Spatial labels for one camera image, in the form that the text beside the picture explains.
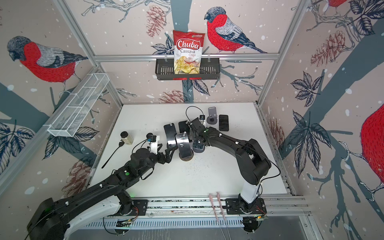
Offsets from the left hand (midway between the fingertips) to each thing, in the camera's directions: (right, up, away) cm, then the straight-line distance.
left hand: (168, 147), depth 77 cm
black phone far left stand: (-1, +5, +13) cm, 14 cm away
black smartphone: (+35, +13, +34) cm, 51 cm away
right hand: (+16, +4, +16) cm, 22 cm away
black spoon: (-36, -2, +21) cm, 41 cm away
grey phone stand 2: (+26, +14, +31) cm, 43 cm away
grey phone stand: (+16, -5, +15) cm, 22 cm away
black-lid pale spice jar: (-29, +2, +15) cm, 33 cm away
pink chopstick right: (+27, -29, -4) cm, 40 cm away
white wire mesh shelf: (-48, +13, -6) cm, 50 cm away
